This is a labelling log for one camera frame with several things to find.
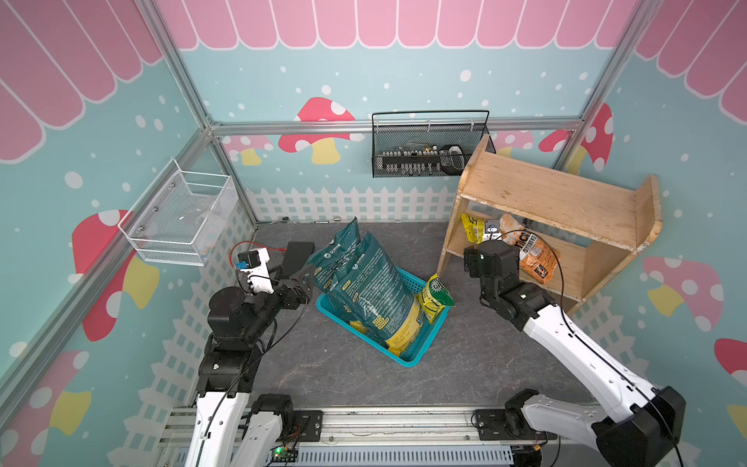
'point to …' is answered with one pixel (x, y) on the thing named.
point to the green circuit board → (284, 454)
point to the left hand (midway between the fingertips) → (301, 271)
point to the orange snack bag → (537, 259)
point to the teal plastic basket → (332, 312)
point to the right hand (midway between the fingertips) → (488, 248)
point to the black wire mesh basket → (427, 144)
